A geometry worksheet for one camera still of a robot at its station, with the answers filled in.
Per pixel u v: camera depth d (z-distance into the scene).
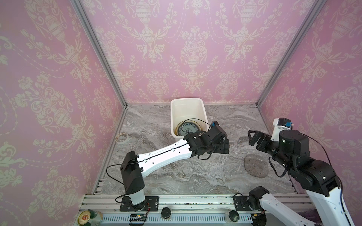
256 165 0.87
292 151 0.41
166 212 0.64
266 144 0.52
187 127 1.00
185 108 1.03
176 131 0.96
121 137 1.00
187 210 0.73
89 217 0.62
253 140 0.54
